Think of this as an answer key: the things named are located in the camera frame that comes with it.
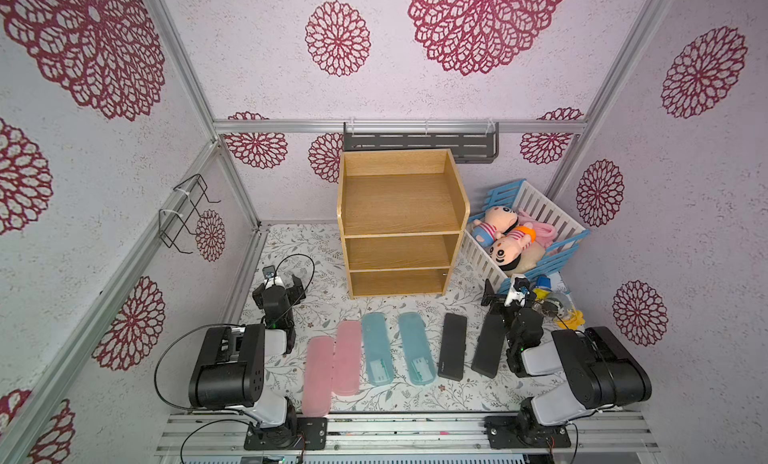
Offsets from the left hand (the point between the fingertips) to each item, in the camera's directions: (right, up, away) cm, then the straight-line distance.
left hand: (279, 280), depth 93 cm
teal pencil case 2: (+43, -19, -6) cm, 47 cm away
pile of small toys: (+85, -7, -4) cm, 85 cm away
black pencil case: (+52, -20, -8) cm, 57 cm away
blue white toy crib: (+83, +30, +16) cm, 89 cm away
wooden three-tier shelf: (+37, +19, -13) cm, 44 cm away
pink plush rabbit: (+87, +15, +6) cm, 88 cm away
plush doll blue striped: (+72, +19, +9) cm, 75 cm away
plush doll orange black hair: (+72, +9, +2) cm, 73 cm away
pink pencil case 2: (+22, -22, -7) cm, 32 cm away
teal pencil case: (+30, -17, -3) cm, 35 cm away
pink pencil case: (+14, -26, -11) cm, 31 cm away
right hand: (+70, -1, -4) cm, 70 cm away
